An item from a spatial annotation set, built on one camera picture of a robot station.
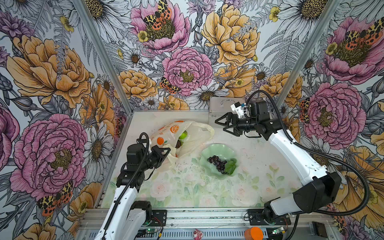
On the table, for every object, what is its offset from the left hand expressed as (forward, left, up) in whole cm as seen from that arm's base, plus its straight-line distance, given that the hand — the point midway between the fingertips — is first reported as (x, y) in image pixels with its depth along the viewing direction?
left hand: (171, 152), depth 76 cm
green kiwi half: (+21, -4, -15) cm, 26 cm away
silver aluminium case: (+39, -29, -5) cm, 49 cm away
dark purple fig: (+16, -1, -17) cm, 23 cm away
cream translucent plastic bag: (+11, +3, -1) cm, 11 cm away
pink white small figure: (-32, -13, -15) cm, 38 cm away
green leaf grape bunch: (-2, -28, -13) cm, 31 cm away
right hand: (+6, -24, +10) cm, 27 cm away
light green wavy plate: (+9, -30, -16) cm, 35 cm away
